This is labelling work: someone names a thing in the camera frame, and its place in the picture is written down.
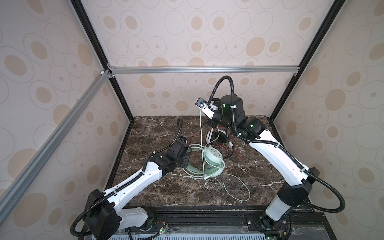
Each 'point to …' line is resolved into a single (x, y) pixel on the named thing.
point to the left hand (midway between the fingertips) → (189, 156)
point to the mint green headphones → (213, 162)
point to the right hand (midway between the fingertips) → (206, 106)
